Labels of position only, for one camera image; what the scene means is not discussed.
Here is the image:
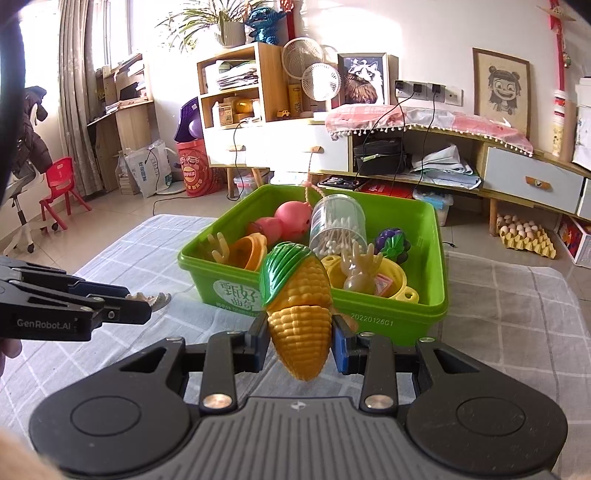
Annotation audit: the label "beige starfish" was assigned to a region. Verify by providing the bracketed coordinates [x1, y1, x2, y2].
[126, 292, 172, 312]

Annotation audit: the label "pink block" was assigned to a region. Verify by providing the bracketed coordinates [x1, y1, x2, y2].
[375, 273, 394, 297]

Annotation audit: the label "translucent tan toy hand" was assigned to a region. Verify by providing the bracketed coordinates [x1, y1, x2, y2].
[341, 241, 383, 295]

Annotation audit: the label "yellow green toy corn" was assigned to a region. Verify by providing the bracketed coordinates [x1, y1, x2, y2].
[259, 241, 332, 381]

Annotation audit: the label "yellow toy pot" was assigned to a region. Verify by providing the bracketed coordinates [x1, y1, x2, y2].
[322, 255, 420, 304]

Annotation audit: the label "orange toy bowl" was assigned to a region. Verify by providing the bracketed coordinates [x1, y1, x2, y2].
[228, 232, 267, 272]

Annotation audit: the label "purple toy grapes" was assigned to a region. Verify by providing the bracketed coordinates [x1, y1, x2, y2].
[375, 228, 411, 265]

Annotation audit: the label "red plastic child chair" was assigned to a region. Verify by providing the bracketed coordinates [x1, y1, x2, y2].
[39, 157, 92, 231]

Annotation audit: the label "clear cotton swab jar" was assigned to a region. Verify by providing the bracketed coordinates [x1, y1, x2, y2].
[310, 194, 368, 259]

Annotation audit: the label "white shopping bag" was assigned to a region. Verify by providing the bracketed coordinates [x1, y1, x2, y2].
[115, 140, 172, 198]

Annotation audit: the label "green plastic bin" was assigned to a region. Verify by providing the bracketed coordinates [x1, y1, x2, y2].
[177, 185, 450, 346]

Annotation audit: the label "pink gourd toy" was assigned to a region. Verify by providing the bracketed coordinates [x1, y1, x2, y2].
[246, 187, 312, 246]

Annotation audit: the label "red printed bag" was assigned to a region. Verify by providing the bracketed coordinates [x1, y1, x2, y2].
[176, 139, 223, 197]

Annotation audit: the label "red cardboard box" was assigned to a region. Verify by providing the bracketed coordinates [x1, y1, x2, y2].
[358, 179, 415, 198]

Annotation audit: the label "clear plastic storage box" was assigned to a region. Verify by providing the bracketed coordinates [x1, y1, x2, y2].
[413, 189, 454, 227]

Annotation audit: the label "grey checked tablecloth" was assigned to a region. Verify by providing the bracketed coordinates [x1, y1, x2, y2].
[1, 215, 590, 478]

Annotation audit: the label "yellow egg tray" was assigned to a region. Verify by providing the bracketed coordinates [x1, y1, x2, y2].
[496, 214, 557, 259]

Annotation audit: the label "black bag on shelf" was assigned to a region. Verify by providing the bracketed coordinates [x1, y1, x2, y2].
[353, 138, 408, 176]

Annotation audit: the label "long wooden tv cabinet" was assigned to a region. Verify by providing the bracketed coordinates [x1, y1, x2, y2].
[204, 120, 590, 221]

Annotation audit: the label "pink lace cloth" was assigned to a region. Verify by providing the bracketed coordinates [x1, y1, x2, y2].
[325, 104, 534, 156]

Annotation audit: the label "white toy storage box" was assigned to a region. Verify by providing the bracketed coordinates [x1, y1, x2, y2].
[558, 215, 591, 269]

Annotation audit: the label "wooden shelf unit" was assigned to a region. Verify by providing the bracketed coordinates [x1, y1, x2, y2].
[197, 42, 290, 129]

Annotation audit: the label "white round fan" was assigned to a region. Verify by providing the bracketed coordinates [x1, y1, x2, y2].
[301, 63, 341, 101]

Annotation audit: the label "framed eagle picture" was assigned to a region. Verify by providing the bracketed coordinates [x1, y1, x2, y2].
[338, 53, 390, 105]

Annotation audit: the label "framed cartoon girl picture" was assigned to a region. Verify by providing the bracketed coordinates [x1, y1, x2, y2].
[473, 48, 532, 138]

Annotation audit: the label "potted green plant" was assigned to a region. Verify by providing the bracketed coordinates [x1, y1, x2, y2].
[156, 0, 270, 51]

